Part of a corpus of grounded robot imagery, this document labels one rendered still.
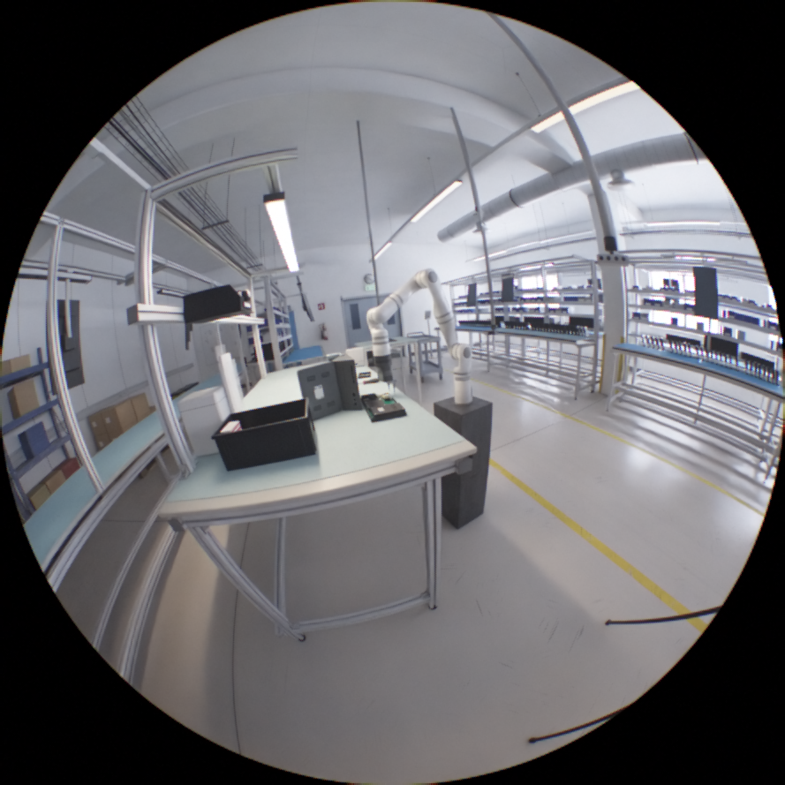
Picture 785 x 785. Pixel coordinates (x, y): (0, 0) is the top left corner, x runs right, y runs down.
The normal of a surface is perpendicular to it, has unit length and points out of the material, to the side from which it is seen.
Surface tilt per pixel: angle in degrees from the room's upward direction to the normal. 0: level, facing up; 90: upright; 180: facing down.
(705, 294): 82
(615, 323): 90
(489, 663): 0
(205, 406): 90
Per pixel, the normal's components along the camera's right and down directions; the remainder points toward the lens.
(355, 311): 0.31, 0.25
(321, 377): 0.61, 0.17
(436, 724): -0.11, -0.95
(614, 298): -0.95, 0.19
